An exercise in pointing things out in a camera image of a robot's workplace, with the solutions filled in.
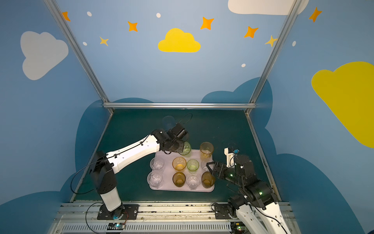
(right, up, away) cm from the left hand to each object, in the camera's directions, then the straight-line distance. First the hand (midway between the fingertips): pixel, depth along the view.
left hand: (182, 147), depth 82 cm
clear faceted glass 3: (+7, -19, +2) cm, 21 cm away
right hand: (+16, -6, -13) cm, 21 cm away
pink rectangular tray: (-9, -16, +7) cm, 19 cm away
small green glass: (+6, -12, +7) cm, 15 cm away
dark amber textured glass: (-2, -19, +1) cm, 19 cm away
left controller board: (-32, -37, -12) cm, 50 cm away
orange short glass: (-2, -11, +6) cm, 12 cm away
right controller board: (+28, -38, -12) cm, 49 cm away
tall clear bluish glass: (-11, +15, +21) cm, 28 cm away
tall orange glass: (+15, -2, +6) cm, 16 cm away
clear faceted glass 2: (-16, -19, +2) cm, 25 cm away
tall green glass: (+3, -2, +2) cm, 4 cm away
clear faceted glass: (-16, -11, +6) cm, 20 cm away
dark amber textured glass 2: (+15, -19, +2) cm, 25 cm away
